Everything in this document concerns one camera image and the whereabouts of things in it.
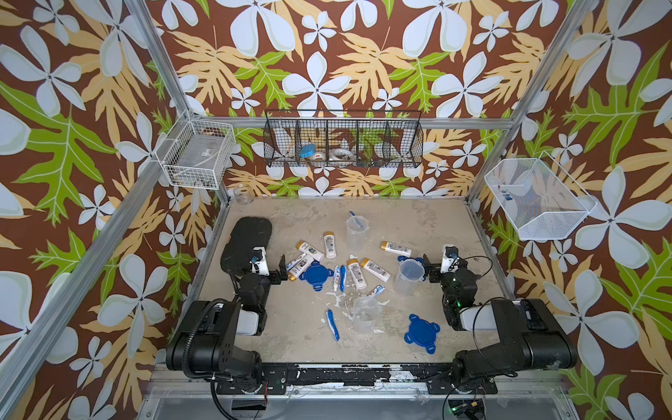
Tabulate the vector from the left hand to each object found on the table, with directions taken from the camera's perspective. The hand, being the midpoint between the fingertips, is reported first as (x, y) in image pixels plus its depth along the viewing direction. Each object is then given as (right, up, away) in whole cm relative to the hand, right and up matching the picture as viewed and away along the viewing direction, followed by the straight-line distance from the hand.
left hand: (270, 253), depth 89 cm
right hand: (+59, 0, +1) cm, 59 cm away
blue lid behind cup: (+49, -3, +11) cm, 50 cm away
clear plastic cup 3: (+33, -20, -1) cm, 39 cm away
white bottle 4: (+38, -7, +6) cm, 39 cm away
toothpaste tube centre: (+23, -9, +4) cm, 26 cm away
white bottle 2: (+11, +1, +12) cm, 16 cm away
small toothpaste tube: (+37, -14, +2) cm, 40 cm away
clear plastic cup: (+30, +9, +3) cm, 32 cm away
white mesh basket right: (+88, +18, -7) cm, 90 cm away
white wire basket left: (-24, +35, -3) cm, 42 cm away
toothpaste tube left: (+9, -3, +10) cm, 14 cm away
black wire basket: (+26, +43, +10) cm, 51 cm away
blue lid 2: (+51, -25, -6) cm, 57 cm away
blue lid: (+16, -9, +7) cm, 19 cm away
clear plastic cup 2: (+48, -6, -3) cm, 48 cm away
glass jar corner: (-20, +24, +30) cm, 43 cm away
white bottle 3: (+31, -7, +6) cm, 32 cm away
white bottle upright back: (+20, +4, +15) cm, 25 cm away
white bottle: (+47, 0, +12) cm, 48 cm away
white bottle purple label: (+8, -7, +5) cm, 12 cm away
